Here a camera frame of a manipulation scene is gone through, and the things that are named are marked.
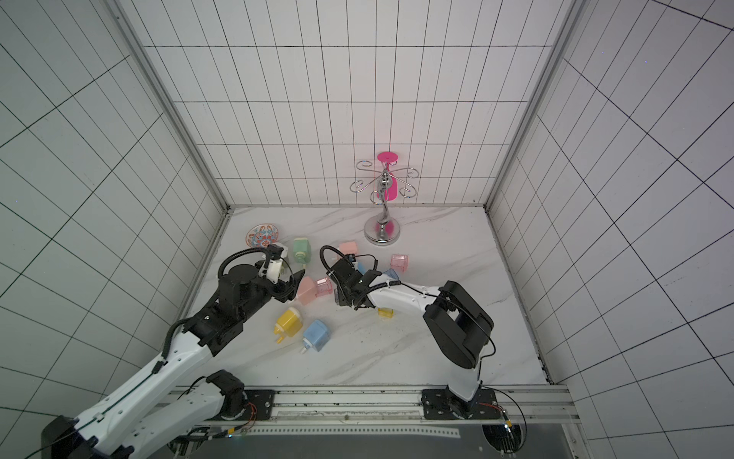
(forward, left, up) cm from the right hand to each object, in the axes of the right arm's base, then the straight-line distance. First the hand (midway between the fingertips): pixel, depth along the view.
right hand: (350, 286), depth 91 cm
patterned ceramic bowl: (+21, +37, -1) cm, 42 cm away
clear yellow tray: (-7, -13, -2) cm, 15 cm away
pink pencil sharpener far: (+13, +2, +3) cm, 14 cm away
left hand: (-4, +15, +15) cm, 22 cm away
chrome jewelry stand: (+27, -9, -3) cm, 29 cm away
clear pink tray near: (+1, +9, -3) cm, 10 cm away
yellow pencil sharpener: (-14, +16, +2) cm, 22 cm away
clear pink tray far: (+13, -17, -4) cm, 21 cm away
